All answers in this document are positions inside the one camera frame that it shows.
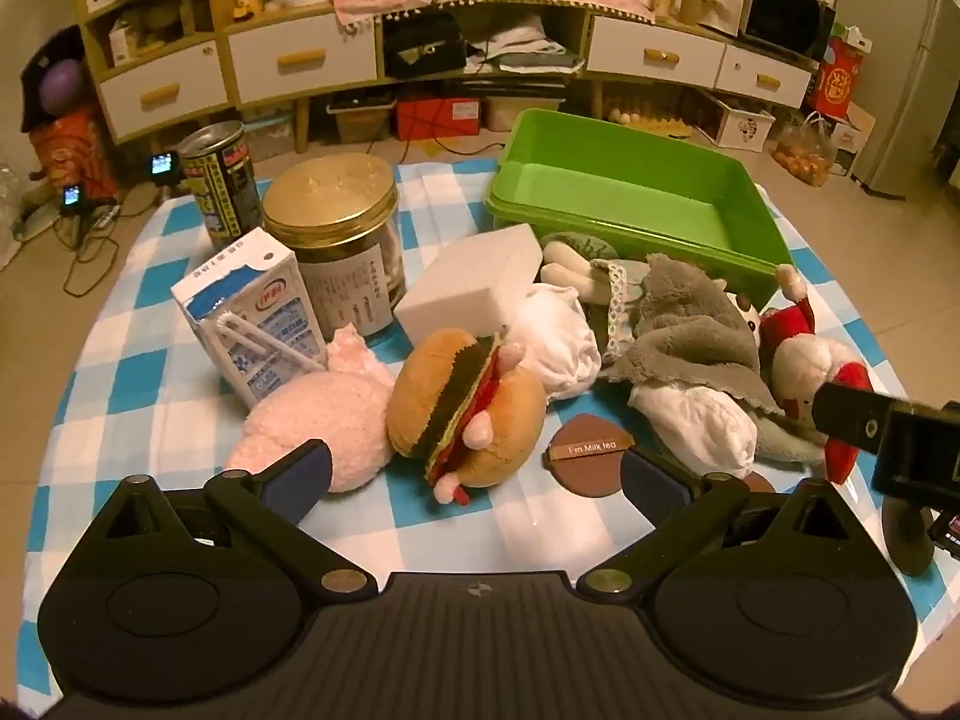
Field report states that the black floor cable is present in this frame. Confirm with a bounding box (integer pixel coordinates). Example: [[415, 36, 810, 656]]
[[64, 187, 162, 297]]

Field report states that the red white santa plush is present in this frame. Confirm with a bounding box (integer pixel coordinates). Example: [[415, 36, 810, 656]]
[[731, 264, 875, 485]]

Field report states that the hamburger plush toy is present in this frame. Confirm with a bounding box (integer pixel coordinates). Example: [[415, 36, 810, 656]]
[[385, 326, 548, 505]]

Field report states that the egg tray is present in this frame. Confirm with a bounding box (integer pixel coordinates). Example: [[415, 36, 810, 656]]
[[607, 106, 691, 137]]

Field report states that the purple ball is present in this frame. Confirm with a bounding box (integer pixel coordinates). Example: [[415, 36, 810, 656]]
[[39, 60, 83, 113]]

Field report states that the black yellow drink can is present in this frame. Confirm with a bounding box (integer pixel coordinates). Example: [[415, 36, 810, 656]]
[[178, 120, 260, 248]]

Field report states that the black microwave oven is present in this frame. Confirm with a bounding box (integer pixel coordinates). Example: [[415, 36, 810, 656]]
[[739, 0, 837, 61]]

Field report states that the glass jar gold lid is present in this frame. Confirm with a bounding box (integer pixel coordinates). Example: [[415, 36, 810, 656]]
[[262, 154, 406, 342]]

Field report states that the white sponge block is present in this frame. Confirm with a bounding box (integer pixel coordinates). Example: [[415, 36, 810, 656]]
[[394, 225, 542, 350]]

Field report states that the white storage box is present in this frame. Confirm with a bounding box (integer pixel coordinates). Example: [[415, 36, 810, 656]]
[[705, 94, 777, 149]]

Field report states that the lace cuff knitted glove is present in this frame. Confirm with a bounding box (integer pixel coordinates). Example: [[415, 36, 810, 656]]
[[540, 240, 655, 361]]

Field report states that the grey refrigerator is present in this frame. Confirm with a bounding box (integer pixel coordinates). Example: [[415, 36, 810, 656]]
[[855, 0, 960, 196]]

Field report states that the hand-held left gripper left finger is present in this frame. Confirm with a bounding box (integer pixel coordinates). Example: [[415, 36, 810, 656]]
[[90, 441, 380, 595]]

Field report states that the black bag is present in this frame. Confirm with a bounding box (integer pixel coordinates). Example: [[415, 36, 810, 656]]
[[382, 11, 470, 80]]

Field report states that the red cardboard box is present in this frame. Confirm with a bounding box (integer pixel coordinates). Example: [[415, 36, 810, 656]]
[[395, 97, 481, 142]]

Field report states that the bag of oranges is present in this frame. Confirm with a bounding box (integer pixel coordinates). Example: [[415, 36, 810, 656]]
[[772, 111, 835, 187]]

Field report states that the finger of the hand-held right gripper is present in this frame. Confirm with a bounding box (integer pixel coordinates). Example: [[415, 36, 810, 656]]
[[814, 382, 901, 458]]

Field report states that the blue white milk carton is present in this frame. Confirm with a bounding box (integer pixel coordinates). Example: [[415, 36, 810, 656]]
[[171, 227, 327, 411]]

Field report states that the folded clothes stack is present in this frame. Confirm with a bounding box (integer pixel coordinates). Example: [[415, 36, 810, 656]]
[[465, 15, 586, 76]]

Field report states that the white satin cloth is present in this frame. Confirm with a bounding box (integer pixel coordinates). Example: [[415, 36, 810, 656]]
[[630, 382, 760, 477], [510, 285, 601, 400]]

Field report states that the white cabinet drawer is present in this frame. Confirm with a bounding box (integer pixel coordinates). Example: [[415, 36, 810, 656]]
[[227, 15, 378, 106], [716, 45, 815, 110], [586, 15, 727, 91], [97, 41, 230, 140]]

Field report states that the pink plush toy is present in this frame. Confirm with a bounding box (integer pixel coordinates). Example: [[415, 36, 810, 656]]
[[225, 324, 398, 494]]

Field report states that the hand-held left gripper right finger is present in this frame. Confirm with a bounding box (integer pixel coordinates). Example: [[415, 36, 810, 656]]
[[576, 448, 863, 595]]

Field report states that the grey fluffy towel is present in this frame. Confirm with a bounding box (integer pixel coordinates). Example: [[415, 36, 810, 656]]
[[604, 253, 826, 462]]

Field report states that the red gift box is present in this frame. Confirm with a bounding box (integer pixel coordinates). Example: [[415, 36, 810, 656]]
[[806, 37, 871, 121]]

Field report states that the green plastic bin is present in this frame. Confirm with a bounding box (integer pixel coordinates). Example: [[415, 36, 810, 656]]
[[484, 109, 797, 308]]

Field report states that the blue white checked tablecloth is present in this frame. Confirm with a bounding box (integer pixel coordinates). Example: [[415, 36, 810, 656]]
[[22, 157, 938, 691]]

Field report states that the long wooden cabinet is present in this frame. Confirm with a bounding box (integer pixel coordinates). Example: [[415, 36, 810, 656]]
[[71, 0, 833, 155]]

